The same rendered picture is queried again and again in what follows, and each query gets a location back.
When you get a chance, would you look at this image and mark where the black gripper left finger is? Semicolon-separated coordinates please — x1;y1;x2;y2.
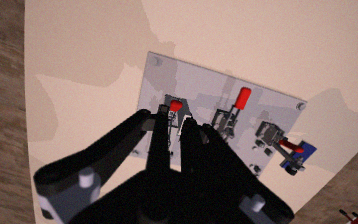
33;94;173;224

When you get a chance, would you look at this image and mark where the blue rectangular plate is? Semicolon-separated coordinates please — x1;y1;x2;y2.
280;140;317;169

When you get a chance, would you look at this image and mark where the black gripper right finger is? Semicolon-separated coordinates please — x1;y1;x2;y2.
177;98;295;224

